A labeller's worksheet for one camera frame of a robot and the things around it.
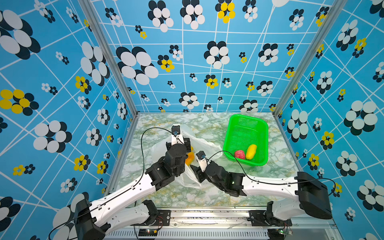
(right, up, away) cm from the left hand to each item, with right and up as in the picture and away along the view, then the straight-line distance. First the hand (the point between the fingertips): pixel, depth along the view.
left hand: (181, 132), depth 69 cm
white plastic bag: (+3, -21, -1) cm, 21 cm away
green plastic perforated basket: (+40, -2, +39) cm, 57 cm away
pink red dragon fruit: (+33, -14, +20) cm, 42 cm away
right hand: (+6, -16, +7) cm, 19 cm away
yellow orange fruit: (+4, -12, 0) cm, 13 cm away
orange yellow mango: (+41, -13, +23) cm, 49 cm away
